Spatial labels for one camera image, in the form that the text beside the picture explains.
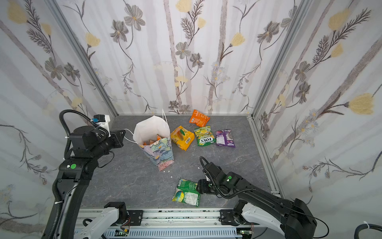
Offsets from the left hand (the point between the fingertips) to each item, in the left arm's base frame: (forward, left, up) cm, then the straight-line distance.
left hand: (126, 130), depth 66 cm
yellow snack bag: (+15, -23, -29) cm, 41 cm away
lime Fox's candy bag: (-19, -26, -32) cm, 46 cm away
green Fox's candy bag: (+19, -39, -33) cm, 54 cm away
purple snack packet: (+17, -53, -33) cm, 65 cm away
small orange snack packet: (+36, -36, -32) cm, 60 cm away
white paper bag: (+15, -4, -25) cm, 29 cm away
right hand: (-18, -34, -28) cm, 48 cm away
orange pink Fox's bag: (+11, -3, -26) cm, 28 cm away
